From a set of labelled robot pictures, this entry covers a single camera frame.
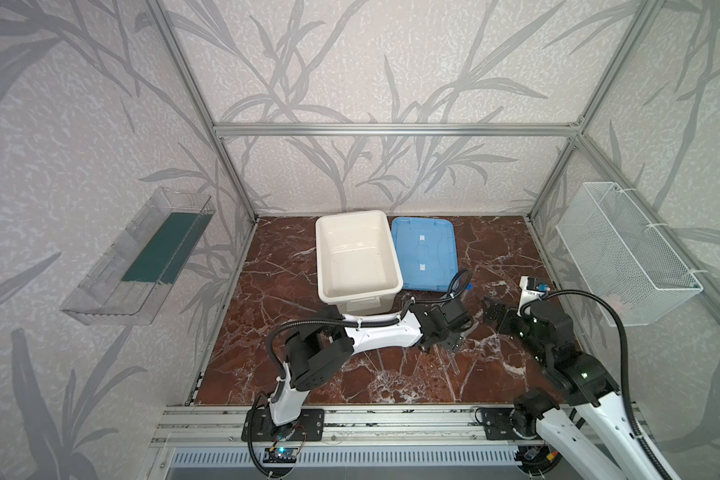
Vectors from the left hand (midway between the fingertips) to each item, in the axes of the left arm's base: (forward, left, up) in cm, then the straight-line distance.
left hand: (453, 326), depth 84 cm
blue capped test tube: (+15, -8, -4) cm, 18 cm away
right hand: (+4, -9, +14) cm, 17 cm away
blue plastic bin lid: (+31, +4, -6) cm, 32 cm away
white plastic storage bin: (+25, +29, -7) cm, 39 cm away
